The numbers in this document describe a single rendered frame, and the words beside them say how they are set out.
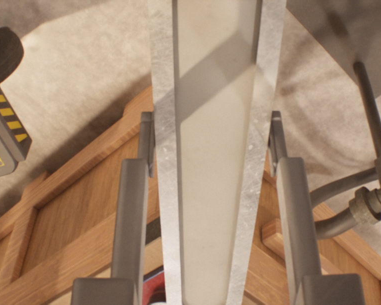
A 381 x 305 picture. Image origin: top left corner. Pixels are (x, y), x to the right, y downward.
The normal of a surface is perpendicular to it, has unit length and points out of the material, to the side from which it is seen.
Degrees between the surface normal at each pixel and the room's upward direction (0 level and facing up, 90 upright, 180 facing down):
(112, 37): 0
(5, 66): 56
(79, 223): 90
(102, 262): 90
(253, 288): 90
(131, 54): 0
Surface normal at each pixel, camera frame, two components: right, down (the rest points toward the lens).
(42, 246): -0.69, -0.58
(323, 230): -0.77, 0.20
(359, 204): -0.64, -0.22
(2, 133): -0.06, 0.64
